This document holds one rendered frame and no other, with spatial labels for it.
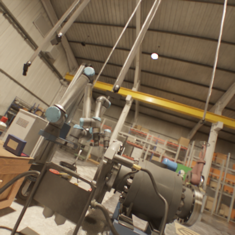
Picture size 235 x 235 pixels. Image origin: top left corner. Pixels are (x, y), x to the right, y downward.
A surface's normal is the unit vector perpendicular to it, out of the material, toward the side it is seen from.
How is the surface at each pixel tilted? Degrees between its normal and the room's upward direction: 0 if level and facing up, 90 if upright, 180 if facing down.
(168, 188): 72
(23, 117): 90
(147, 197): 104
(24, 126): 90
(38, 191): 90
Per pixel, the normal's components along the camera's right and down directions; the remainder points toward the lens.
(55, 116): 0.13, -0.12
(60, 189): -0.07, -0.30
